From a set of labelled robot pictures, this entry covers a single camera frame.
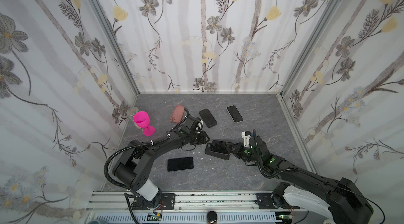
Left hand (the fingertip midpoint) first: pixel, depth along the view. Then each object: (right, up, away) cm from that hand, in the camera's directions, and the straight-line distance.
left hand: (206, 135), depth 88 cm
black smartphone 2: (-15, -16, -1) cm, 22 cm away
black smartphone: (+20, +12, +23) cm, 33 cm away
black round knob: (+2, -28, -25) cm, 38 cm away
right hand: (+8, -3, -9) cm, 13 cm away
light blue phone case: (+17, +10, +19) cm, 27 cm away
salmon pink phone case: (-20, +12, +19) cm, 30 cm away
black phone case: (+1, +9, +17) cm, 19 cm away
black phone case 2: (+8, -10, +8) cm, 15 cm away
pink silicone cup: (-37, +9, 0) cm, 38 cm away
